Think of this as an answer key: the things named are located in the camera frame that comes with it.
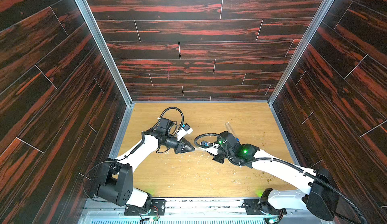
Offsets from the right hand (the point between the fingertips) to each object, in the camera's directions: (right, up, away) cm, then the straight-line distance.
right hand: (211, 146), depth 81 cm
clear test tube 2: (-7, +1, -13) cm, 15 cm away
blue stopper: (+20, +1, +18) cm, 27 cm away
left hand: (-10, -1, -4) cm, 11 cm away
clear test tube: (+15, +9, +24) cm, 29 cm away
